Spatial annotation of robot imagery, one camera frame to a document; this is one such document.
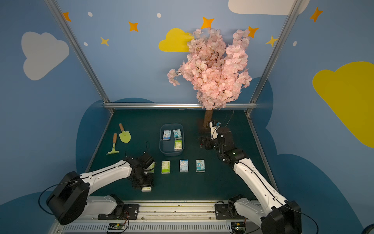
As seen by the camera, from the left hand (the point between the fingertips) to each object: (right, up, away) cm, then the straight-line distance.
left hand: (150, 184), depth 83 cm
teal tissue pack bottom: (+14, +28, +21) cm, 38 cm away
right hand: (+33, +29, -3) cm, 44 cm away
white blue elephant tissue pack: (+19, +9, +6) cm, 22 cm away
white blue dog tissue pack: (+7, +27, +21) cm, 35 cm away
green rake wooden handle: (-30, +23, +18) cm, 42 cm away
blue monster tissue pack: (+30, +9, +6) cm, 32 cm away
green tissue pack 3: (0, -1, -3) cm, 4 cm away
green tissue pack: (+15, +21, +15) cm, 30 cm away
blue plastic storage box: (+10, +22, +17) cm, 30 cm away
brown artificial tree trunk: (+37, +39, +20) cm, 57 cm away
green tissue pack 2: (+8, +8, +5) cm, 13 cm away
